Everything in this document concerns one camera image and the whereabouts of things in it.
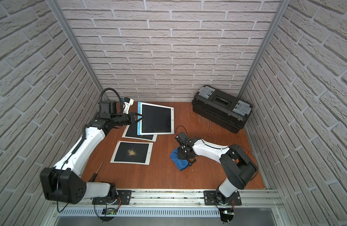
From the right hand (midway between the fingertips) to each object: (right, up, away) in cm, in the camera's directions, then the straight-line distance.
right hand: (183, 155), depth 88 cm
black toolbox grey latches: (+26, +30, +5) cm, 40 cm away
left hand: (-22, +27, -12) cm, 36 cm away
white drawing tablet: (-38, +14, +12) cm, 42 cm away
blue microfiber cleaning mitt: (-1, -3, -6) cm, 7 cm away
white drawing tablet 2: (-33, +2, +2) cm, 33 cm away
